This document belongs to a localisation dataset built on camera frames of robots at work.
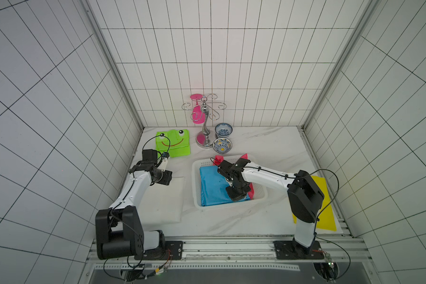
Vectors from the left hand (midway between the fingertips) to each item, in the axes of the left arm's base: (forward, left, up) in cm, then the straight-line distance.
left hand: (163, 179), depth 87 cm
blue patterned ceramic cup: (+27, -31, -7) cm, 42 cm away
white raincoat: (-12, -2, 0) cm, 12 cm away
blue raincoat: (-3, -25, -3) cm, 26 cm away
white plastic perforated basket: (-5, -49, -2) cm, 49 cm away
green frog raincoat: (+29, -1, -6) cm, 30 cm away
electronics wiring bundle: (-37, +3, -7) cm, 38 cm away
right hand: (-9, -34, -4) cm, 36 cm away
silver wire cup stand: (+32, -20, -5) cm, 38 cm away
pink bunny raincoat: (+10, -28, +4) cm, 30 cm away
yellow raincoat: (-25, -60, +24) cm, 69 cm away
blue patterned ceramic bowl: (+41, -32, -6) cm, 52 cm away
